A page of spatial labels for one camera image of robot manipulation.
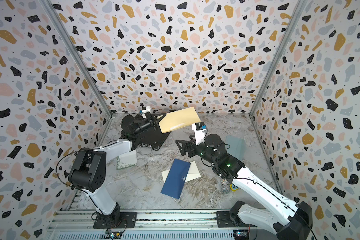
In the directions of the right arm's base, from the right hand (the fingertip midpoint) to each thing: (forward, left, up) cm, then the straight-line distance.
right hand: (183, 139), depth 68 cm
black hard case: (+7, +16, -8) cm, 19 cm away
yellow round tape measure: (-10, -27, -31) cm, 43 cm away
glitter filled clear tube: (-11, -22, -28) cm, 38 cm away
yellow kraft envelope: (+18, +4, -5) cm, 19 cm away
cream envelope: (-2, -5, -31) cm, 32 cm away
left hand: (+15, +10, 0) cm, 18 cm away
